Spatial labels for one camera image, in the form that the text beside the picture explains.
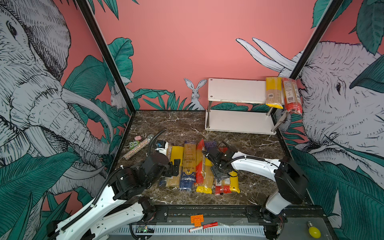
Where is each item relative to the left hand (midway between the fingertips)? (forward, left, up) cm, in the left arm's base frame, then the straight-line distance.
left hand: (172, 158), depth 67 cm
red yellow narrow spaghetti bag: (+1, -13, -20) cm, 24 cm away
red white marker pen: (-25, -14, -23) cm, 37 cm away
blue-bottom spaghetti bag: (-1, -7, -19) cm, 21 cm away
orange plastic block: (-22, -11, -23) cm, 33 cm away
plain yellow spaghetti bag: (-7, -17, -24) cm, 30 cm away
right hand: (+2, -24, -21) cm, 32 cm away
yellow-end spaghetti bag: (-5, -32, -22) cm, 39 cm away
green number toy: (+23, +30, -23) cm, 44 cm away
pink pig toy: (+26, +27, -21) cm, 43 cm away
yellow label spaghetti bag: (+15, +2, -23) cm, 27 cm away
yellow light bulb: (-29, -65, -22) cm, 75 cm away
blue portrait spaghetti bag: (+19, -20, -21) cm, 34 cm away
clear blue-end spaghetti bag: (-3, +8, -22) cm, 24 cm away
